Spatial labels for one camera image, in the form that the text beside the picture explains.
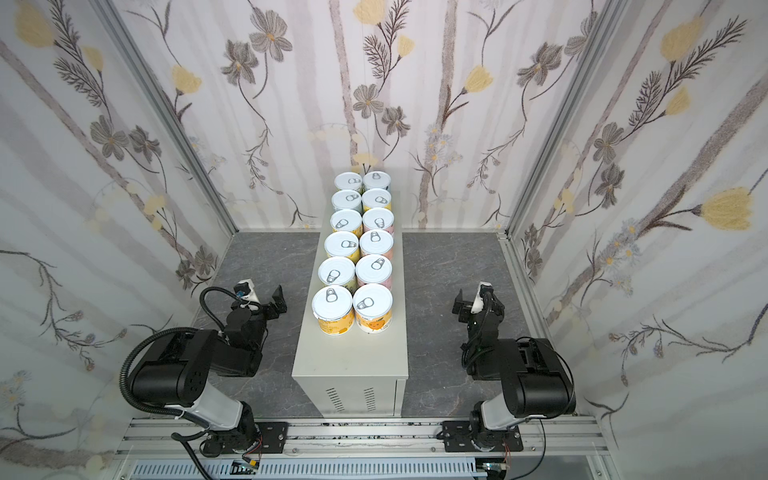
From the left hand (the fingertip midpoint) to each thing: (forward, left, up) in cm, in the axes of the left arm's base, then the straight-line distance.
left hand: (259, 281), depth 89 cm
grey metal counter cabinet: (-35, -32, +23) cm, 53 cm away
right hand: (-4, -65, +2) cm, 65 cm away
